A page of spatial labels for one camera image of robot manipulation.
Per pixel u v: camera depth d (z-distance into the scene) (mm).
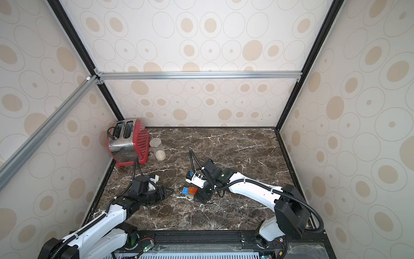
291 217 422
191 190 801
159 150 984
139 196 653
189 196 824
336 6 677
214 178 612
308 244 731
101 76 903
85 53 816
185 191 815
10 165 514
